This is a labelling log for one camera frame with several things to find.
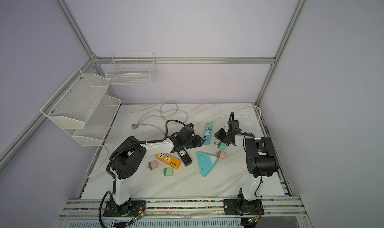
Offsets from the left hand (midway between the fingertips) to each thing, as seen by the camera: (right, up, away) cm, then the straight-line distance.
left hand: (202, 142), depth 92 cm
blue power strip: (+4, +5, +9) cm, 11 cm away
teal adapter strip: (+6, +10, +7) cm, 14 cm away
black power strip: (-10, -8, -3) cm, 14 cm away
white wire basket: (-46, +46, +4) cm, 66 cm away
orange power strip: (-20, -10, -4) cm, 23 cm away
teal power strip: (+2, -11, -6) cm, 13 cm away
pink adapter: (-29, -12, -7) cm, 32 cm away
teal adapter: (+13, -3, +3) cm, 13 cm away
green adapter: (-20, -15, -8) cm, 27 cm away
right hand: (+9, +5, +7) cm, 12 cm away
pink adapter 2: (+12, -7, -1) cm, 14 cm away
